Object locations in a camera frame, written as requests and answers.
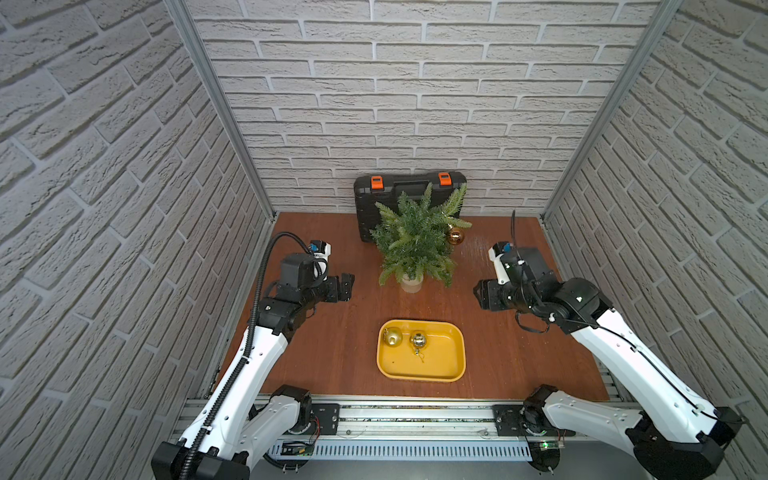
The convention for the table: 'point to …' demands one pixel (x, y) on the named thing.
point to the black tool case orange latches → (385, 188)
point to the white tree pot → (411, 286)
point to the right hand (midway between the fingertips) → (488, 289)
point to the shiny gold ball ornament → (418, 339)
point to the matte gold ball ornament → (392, 336)
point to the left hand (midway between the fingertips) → (341, 271)
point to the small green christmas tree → (413, 237)
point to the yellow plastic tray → (444, 354)
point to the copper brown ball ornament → (456, 236)
